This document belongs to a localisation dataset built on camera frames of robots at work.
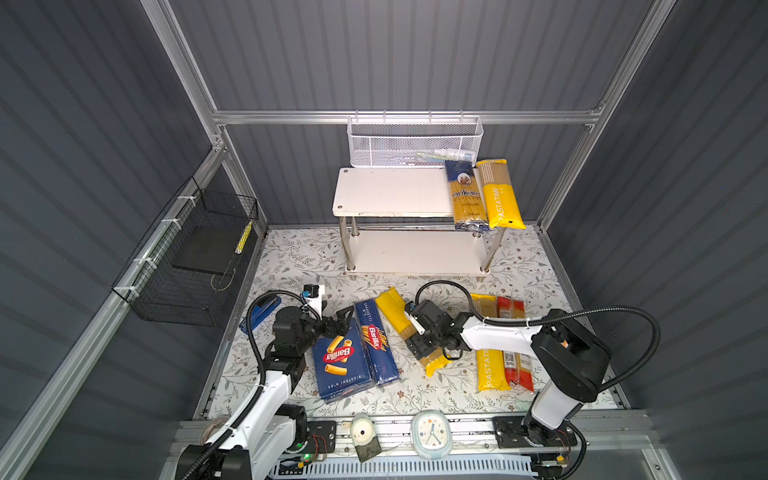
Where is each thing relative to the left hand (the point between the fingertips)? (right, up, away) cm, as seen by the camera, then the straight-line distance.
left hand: (339, 305), depth 83 cm
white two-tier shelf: (+19, +28, +41) cm, 53 cm away
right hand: (+24, -12, +8) cm, 28 cm away
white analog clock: (+25, -30, -11) cm, 40 cm away
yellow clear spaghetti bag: (+15, -3, +12) cm, 20 cm away
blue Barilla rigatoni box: (+1, -15, -4) cm, 15 cm away
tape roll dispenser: (+9, -28, -15) cm, 33 cm away
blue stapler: (-26, -2, +11) cm, 28 cm away
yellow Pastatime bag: (+43, -16, 0) cm, 46 cm away
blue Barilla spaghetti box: (+13, -16, 0) cm, 20 cm away
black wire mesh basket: (-37, +11, -11) cm, 40 cm away
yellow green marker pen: (-25, +17, -4) cm, 31 cm away
